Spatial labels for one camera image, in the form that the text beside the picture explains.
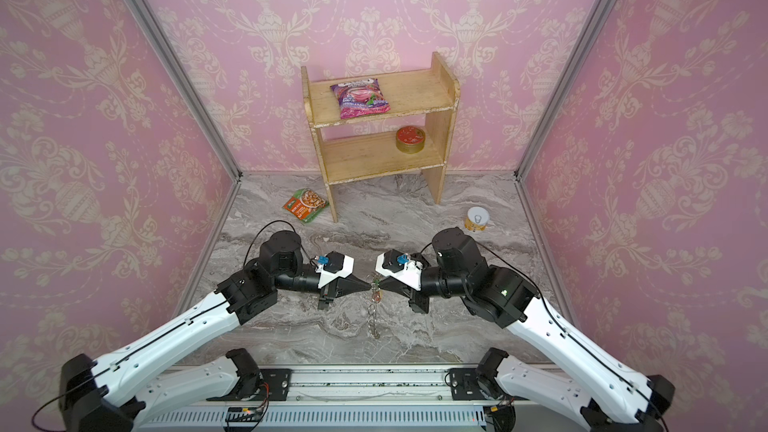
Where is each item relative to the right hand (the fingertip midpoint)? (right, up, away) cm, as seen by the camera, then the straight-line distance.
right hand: (385, 281), depth 62 cm
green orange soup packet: (-30, +15, +47) cm, 58 cm away
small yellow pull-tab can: (+30, +11, +38) cm, 50 cm away
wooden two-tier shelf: (-1, +44, +47) cm, 64 cm away
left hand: (-4, -2, +1) cm, 4 cm away
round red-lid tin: (+8, +37, +35) cm, 51 cm away
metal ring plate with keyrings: (-4, -18, +20) cm, 27 cm away
